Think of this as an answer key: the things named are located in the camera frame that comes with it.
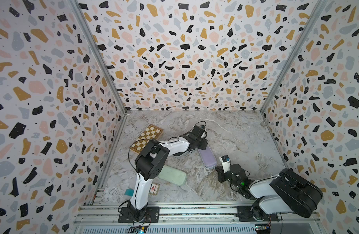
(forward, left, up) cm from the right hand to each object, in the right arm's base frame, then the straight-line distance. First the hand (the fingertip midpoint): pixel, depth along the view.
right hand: (216, 168), depth 89 cm
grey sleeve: (+5, +5, +2) cm, 8 cm away
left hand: (+15, +5, +4) cm, 17 cm away
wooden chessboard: (+25, +44, +2) cm, 51 cm away
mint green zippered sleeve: (-7, +26, +3) cm, 27 cm away
